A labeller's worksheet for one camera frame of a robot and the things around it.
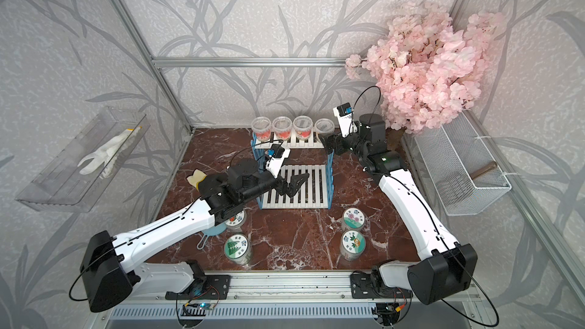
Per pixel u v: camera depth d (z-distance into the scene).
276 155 0.59
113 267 0.39
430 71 0.59
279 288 0.76
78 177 0.66
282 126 0.75
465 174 0.60
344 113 0.61
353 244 0.75
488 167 0.63
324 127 0.76
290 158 0.62
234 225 0.79
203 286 0.67
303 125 0.76
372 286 0.72
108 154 0.64
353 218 0.81
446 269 0.38
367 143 0.54
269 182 0.61
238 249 0.74
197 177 1.02
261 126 0.76
